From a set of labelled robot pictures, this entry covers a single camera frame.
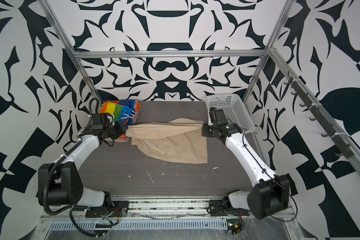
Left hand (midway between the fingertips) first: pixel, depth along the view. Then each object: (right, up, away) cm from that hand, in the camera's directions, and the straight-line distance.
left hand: (127, 124), depth 88 cm
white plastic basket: (+72, +10, +27) cm, 77 cm away
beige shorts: (+32, -11, +11) cm, 35 cm away
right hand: (+45, -2, -6) cm, 45 cm away
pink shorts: (-6, -11, +10) cm, 16 cm away
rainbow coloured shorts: (-6, +8, +14) cm, 17 cm away
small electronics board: (+56, -47, -17) cm, 75 cm away
